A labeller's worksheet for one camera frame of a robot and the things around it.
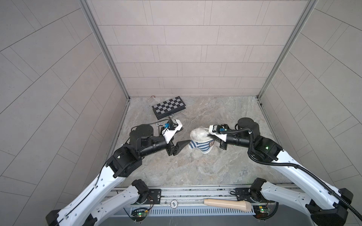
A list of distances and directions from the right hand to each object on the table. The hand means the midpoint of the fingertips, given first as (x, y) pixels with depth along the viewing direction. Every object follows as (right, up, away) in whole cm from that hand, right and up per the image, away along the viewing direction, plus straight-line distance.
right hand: (206, 134), depth 63 cm
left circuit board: (-31, -38, +2) cm, 49 cm away
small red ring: (-39, +22, +56) cm, 72 cm away
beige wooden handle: (+16, -34, +3) cm, 38 cm away
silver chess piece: (-22, +6, +39) cm, 45 cm away
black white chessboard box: (-23, +12, +42) cm, 50 cm away
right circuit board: (+27, -39, +4) cm, 48 cm away
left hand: (-8, 0, -6) cm, 10 cm away
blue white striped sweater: (-1, -6, 0) cm, 6 cm away
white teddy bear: (-3, 0, -2) cm, 3 cm away
